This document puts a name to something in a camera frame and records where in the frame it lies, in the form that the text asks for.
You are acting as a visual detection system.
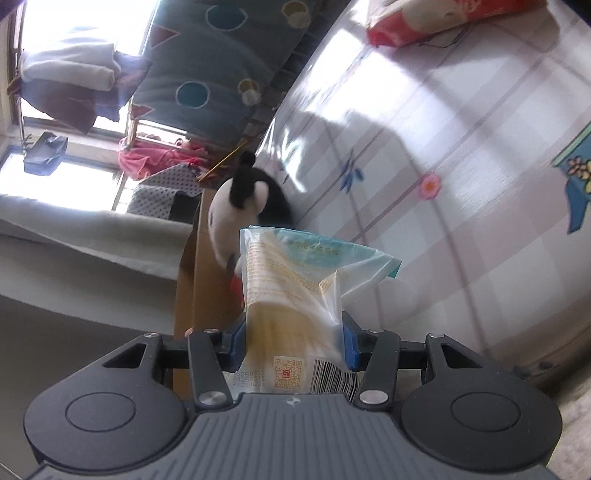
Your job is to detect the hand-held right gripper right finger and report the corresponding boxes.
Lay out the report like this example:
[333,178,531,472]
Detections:
[341,311,492,409]

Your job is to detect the brown cardboard box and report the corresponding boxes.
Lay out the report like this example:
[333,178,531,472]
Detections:
[173,189,245,400]

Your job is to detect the polka dot cloth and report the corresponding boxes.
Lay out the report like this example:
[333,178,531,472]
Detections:
[127,164,204,220]

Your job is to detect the checked bed sheet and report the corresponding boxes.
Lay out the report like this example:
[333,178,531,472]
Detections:
[252,0,591,393]

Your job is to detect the dark hanging clothes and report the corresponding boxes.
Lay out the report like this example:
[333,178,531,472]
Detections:
[21,51,153,134]

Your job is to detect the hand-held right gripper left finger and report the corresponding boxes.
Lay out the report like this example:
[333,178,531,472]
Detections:
[99,318,247,409]

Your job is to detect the pink hanging clothes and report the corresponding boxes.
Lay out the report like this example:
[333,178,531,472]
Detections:
[117,133,208,181]

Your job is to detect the blue blanket with circles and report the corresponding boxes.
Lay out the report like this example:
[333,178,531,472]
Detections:
[131,0,319,148]

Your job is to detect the black-haired plush doll red shirt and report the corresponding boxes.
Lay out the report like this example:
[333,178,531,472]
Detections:
[208,152,296,308]

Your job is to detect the yellow stick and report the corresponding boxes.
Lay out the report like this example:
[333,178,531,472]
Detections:
[198,141,250,183]

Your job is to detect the clear snack packet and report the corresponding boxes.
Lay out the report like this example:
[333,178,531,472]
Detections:
[224,225,403,395]

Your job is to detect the white hanging clothes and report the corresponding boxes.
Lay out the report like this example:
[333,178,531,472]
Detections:
[18,44,123,93]

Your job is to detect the dark blue hanging bag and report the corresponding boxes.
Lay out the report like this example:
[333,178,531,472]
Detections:
[23,131,69,176]

